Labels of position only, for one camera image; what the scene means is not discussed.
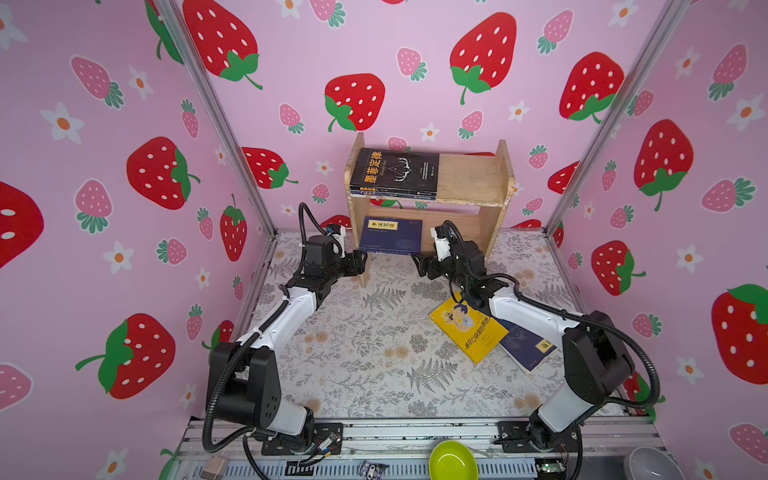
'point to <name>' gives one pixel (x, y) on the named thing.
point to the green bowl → (452, 460)
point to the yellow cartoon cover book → (473, 330)
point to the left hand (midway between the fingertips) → (358, 253)
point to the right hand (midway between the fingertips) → (422, 248)
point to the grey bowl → (651, 463)
